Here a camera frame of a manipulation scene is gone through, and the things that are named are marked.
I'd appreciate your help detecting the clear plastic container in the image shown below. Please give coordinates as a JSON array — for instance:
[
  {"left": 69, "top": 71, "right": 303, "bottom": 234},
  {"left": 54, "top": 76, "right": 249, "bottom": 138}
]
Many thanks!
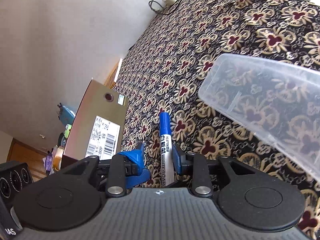
[{"left": 198, "top": 54, "right": 319, "bottom": 179}]

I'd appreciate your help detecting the brown cardboard box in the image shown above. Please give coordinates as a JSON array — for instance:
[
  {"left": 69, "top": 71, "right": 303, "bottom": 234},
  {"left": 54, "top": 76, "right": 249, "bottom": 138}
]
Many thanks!
[{"left": 61, "top": 80, "right": 129, "bottom": 168}]

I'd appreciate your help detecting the blue whiteboard marker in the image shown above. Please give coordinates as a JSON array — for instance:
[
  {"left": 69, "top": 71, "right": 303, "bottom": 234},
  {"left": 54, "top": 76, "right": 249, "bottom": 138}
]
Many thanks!
[{"left": 159, "top": 112, "right": 175, "bottom": 187}]

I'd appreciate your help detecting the green frog plush toy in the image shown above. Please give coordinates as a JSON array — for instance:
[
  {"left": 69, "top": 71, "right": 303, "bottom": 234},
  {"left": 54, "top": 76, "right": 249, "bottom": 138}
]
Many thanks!
[{"left": 63, "top": 124, "right": 72, "bottom": 139}]

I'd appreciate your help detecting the yellow hardcover book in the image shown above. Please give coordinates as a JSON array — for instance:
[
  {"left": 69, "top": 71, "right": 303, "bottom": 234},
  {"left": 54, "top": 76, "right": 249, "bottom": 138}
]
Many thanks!
[{"left": 104, "top": 58, "right": 123, "bottom": 89}]

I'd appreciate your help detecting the floral patterned tablecloth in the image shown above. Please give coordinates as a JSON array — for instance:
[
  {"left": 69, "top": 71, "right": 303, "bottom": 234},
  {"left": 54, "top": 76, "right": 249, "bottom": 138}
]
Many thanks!
[{"left": 116, "top": 0, "right": 319, "bottom": 239}]

